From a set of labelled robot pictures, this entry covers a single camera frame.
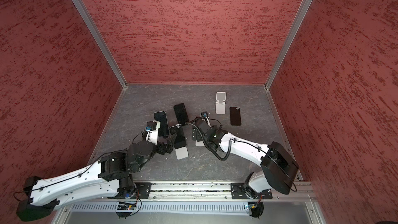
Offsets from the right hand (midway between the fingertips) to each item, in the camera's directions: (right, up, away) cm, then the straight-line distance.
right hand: (200, 133), depth 85 cm
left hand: (-15, +2, -14) cm, 21 cm away
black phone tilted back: (-12, +10, +9) cm, 18 cm away
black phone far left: (-23, +10, +1) cm, 25 cm away
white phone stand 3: (+13, +15, +22) cm, 29 cm away
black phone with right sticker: (+24, +8, +19) cm, 31 cm away
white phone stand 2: (-1, -7, +5) cm, 9 cm away
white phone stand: (-11, -11, 0) cm, 15 cm away
